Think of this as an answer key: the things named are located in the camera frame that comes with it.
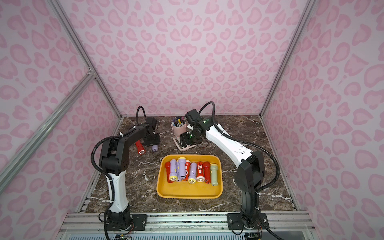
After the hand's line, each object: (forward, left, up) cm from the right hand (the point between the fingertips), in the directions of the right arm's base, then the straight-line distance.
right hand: (185, 143), depth 81 cm
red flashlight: (-7, +11, -15) cm, 20 cm away
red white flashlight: (-4, -1, -15) cm, 16 cm away
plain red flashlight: (-5, -12, -16) cm, 20 cm away
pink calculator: (+13, +8, -16) cm, 22 cm away
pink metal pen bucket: (+19, +7, -9) cm, 22 cm away
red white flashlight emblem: (-13, -8, -15) cm, 21 cm away
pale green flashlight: (-7, -16, -16) cm, 24 cm away
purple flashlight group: (-13, -4, -15) cm, 20 cm away
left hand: (+12, +22, -17) cm, 30 cm away
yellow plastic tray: (-18, +1, -19) cm, 27 cm away
